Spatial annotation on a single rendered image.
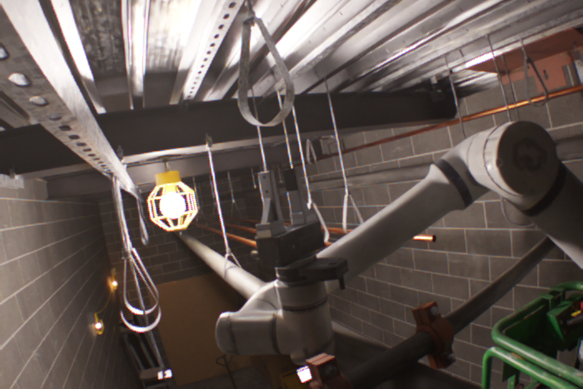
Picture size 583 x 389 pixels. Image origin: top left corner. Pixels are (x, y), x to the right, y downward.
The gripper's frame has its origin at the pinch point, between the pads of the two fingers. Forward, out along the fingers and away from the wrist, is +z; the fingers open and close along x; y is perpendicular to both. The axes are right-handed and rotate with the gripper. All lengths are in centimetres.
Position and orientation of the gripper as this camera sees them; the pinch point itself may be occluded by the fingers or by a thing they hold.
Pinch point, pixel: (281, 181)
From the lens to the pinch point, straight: 56.3
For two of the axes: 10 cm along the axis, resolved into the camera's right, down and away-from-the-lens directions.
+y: -8.0, 1.7, 5.8
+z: -1.8, -9.8, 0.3
